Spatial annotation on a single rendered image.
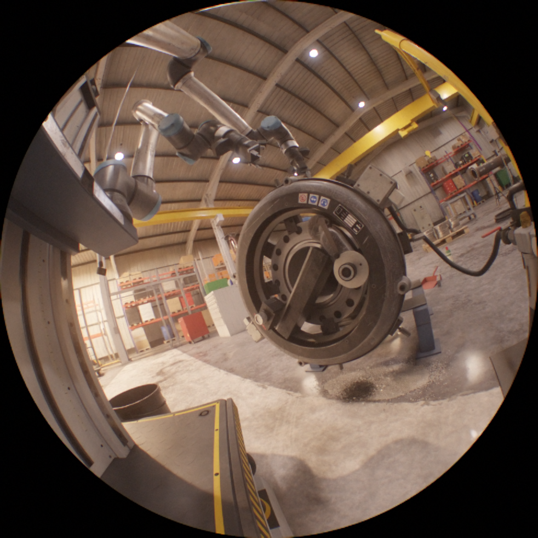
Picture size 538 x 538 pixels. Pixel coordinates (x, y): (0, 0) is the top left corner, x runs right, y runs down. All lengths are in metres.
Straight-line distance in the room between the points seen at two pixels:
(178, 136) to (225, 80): 7.77
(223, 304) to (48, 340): 4.16
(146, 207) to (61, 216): 0.42
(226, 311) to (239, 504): 4.29
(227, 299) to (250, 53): 8.65
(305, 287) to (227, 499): 0.61
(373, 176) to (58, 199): 0.80
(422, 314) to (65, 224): 1.30
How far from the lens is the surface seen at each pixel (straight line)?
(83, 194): 0.48
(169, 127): 0.69
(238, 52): 8.32
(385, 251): 0.54
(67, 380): 0.58
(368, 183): 0.60
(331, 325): 0.80
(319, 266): 0.59
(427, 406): 0.79
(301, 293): 0.65
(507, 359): 0.91
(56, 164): 0.43
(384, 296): 0.57
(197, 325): 5.92
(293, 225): 0.79
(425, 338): 1.02
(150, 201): 0.84
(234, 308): 4.55
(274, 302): 0.73
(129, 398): 1.16
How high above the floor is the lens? 0.60
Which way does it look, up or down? 7 degrees up
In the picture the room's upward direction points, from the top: 22 degrees counter-clockwise
